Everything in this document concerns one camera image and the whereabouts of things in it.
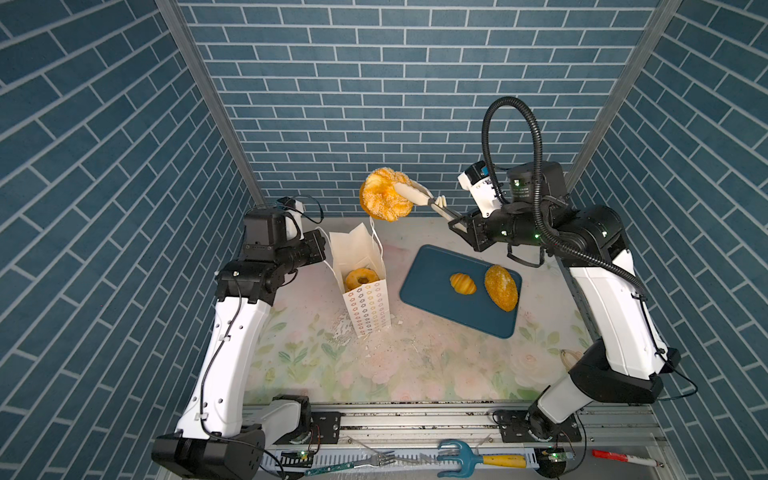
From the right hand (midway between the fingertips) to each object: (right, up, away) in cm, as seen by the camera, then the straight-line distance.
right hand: (450, 217), depth 59 cm
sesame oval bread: (+23, -19, +35) cm, 46 cm away
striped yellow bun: (+10, -19, +37) cm, 43 cm away
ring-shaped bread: (-25, -16, +33) cm, 45 cm away
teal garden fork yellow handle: (+6, -56, +8) cm, 57 cm away
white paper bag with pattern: (-24, -7, +26) cm, 36 cm away
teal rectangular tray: (-1, -20, +40) cm, 45 cm away
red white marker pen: (+44, -56, +10) cm, 72 cm away
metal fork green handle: (-14, -56, +10) cm, 59 cm away
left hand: (-27, -4, +10) cm, 29 cm away
